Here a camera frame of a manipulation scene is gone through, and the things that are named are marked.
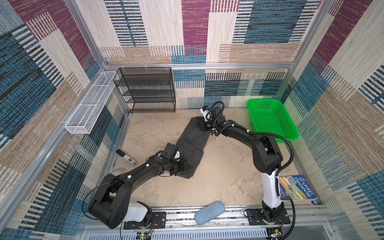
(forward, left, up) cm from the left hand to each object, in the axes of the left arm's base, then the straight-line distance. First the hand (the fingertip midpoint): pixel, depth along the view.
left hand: (189, 167), depth 85 cm
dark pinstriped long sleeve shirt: (+12, 0, -1) cm, 12 cm away
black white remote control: (+9, +41, -1) cm, 42 cm away
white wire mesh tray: (+13, +49, +28) cm, 58 cm away
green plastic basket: (+42, -61, -5) cm, 74 cm away
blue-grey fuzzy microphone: (-22, -9, -3) cm, 24 cm away
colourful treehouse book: (-11, -57, -4) cm, 58 cm away
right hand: (+25, -5, +6) cm, 26 cm away
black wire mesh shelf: (+54, +27, +13) cm, 62 cm away
